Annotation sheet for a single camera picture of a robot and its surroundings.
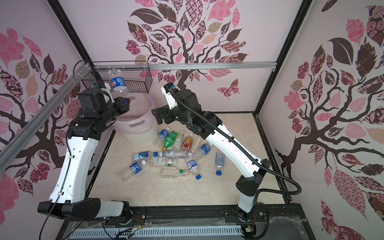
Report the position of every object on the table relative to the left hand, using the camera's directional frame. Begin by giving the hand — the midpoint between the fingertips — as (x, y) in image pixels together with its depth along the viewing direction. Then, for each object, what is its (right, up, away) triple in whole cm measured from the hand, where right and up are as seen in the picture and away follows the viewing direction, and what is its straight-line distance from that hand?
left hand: (127, 102), depth 67 cm
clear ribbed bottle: (+31, -24, +30) cm, 49 cm away
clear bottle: (+46, -33, +22) cm, 61 cm away
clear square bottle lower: (+17, -39, +21) cm, 47 cm away
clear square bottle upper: (+10, -32, +21) cm, 40 cm away
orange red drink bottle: (+26, -22, +30) cm, 46 cm away
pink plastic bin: (0, -11, +14) cm, 18 cm away
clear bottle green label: (+20, -21, +31) cm, 42 cm away
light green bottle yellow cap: (+14, -20, +31) cm, 39 cm away
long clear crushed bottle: (+15, -29, +27) cm, 42 cm away
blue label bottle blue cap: (+29, -34, +19) cm, 49 cm away
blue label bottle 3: (-5, -36, +18) cm, 41 cm away
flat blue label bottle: (-5, -30, +24) cm, 38 cm away
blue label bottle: (+7, -21, +31) cm, 38 cm away
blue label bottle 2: (+37, -26, +26) cm, 52 cm away
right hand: (+17, -2, -5) cm, 17 cm away
